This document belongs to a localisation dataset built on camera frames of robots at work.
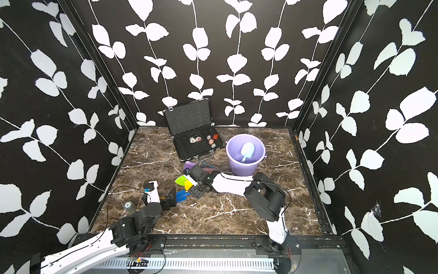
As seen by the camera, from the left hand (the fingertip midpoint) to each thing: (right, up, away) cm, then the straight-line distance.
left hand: (169, 187), depth 79 cm
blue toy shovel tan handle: (+4, -7, +9) cm, 12 cm away
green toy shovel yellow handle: (+2, 0, +15) cm, 15 cm away
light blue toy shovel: (+40, +17, +17) cm, 46 cm away
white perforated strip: (+37, -30, -9) cm, 48 cm away
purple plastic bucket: (+39, +10, +5) cm, 41 cm away
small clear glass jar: (-19, -9, 0) cm, 21 cm away
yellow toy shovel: (+6, -2, +15) cm, 16 cm away
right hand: (+11, -1, +10) cm, 15 cm away
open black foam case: (+6, +27, +35) cm, 45 cm away
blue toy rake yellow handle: (+16, +7, +22) cm, 28 cm away
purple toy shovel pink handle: (+4, +8, +22) cm, 24 cm away
